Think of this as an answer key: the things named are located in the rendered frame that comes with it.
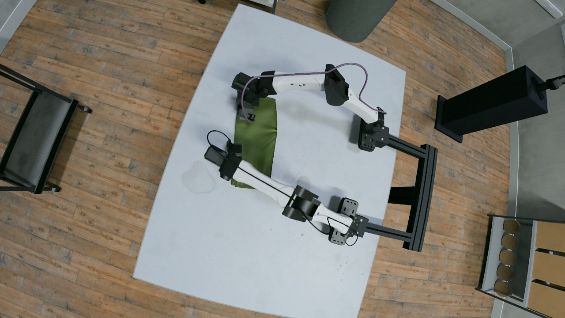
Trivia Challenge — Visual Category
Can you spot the dark green cloth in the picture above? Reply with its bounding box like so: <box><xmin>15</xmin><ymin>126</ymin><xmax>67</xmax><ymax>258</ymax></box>
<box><xmin>234</xmin><ymin>97</ymin><xmax>278</xmax><ymax>178</ymax></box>

